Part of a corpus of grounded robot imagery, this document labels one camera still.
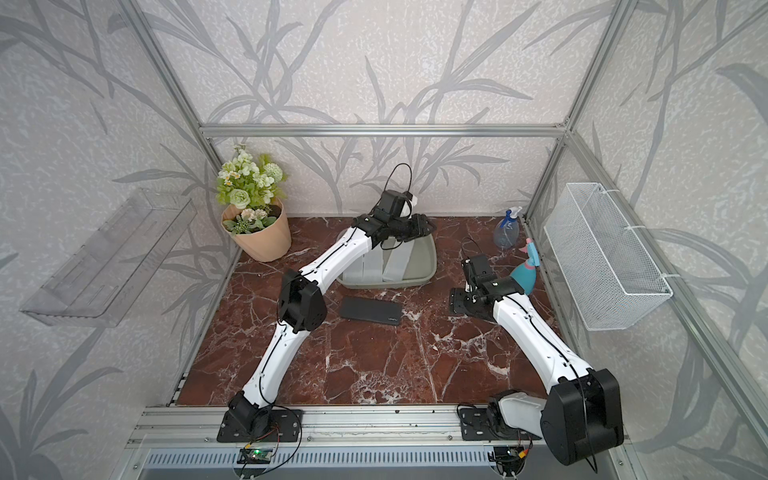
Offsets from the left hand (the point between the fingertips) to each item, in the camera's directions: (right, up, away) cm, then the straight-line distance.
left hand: (432, 228), depth 92 cm
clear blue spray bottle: (+28, 0, +14) cm, 31 cm away
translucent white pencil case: (-20, -11, -22) cm, 32 cm away
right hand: (+8, -22, -8) cm, 24 cm away
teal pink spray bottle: (+28, -14, -2) cm, 31 cm away
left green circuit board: (-44, -56, -21) cm, 74 cm away
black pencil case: (-19, -26, +4) cm, 33 cm away
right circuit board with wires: (+16, -56, -21) cm, 62 cm away
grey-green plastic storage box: (-3, -14, +12) cm, 18 cm away
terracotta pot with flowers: (-56, +4, +2) cm, 56 cm away
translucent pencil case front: (-11, -12, +13) cm, 21 cm away
